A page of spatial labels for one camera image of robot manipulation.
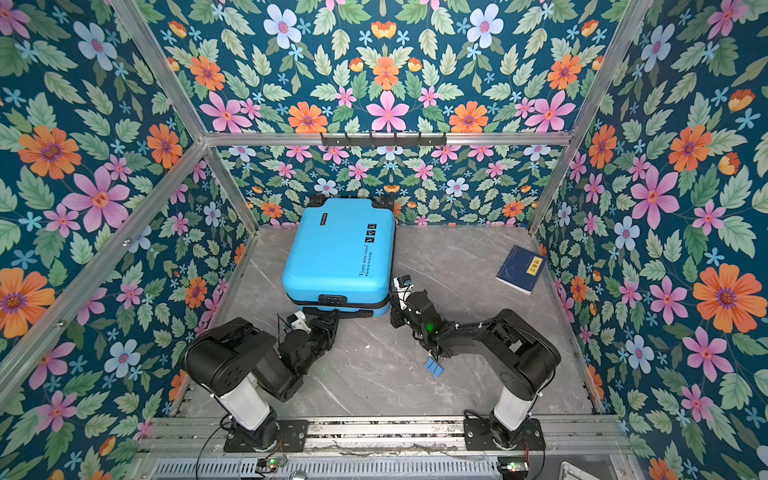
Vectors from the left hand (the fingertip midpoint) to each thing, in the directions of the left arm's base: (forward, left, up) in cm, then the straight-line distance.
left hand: (342, 305), depth 86 cm
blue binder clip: (-16, -25, -10) cm, 32 cm away
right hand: (+3, -14, -3) cm, 15 cm away
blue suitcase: (+12, 0, +9) cm, 15 cm away
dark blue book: (+16, -61, -9) cm, 64 cm away
